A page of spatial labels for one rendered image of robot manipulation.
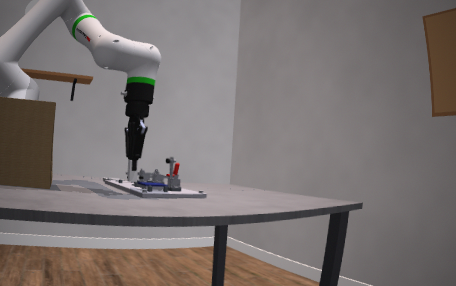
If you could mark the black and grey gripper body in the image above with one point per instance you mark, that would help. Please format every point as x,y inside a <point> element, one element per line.
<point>137,112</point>

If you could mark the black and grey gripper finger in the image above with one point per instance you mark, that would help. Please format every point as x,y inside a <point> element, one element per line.
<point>128,139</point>
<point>136,150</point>

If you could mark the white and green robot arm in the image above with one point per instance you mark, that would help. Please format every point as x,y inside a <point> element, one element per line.
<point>117,53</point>

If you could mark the blue rectangular plate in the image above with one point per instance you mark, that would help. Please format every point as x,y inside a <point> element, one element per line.
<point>155,186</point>

